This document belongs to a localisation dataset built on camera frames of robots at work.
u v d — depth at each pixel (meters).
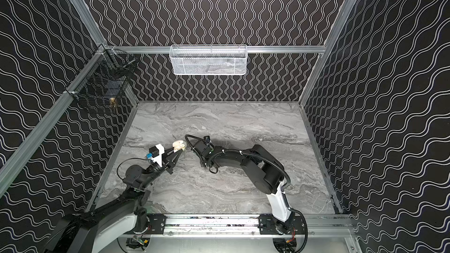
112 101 0.83
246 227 0.75
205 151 0.73
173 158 0.73
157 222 0.75
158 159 0.66
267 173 0.51
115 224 0.55
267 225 0.73
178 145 0.76
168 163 0.69
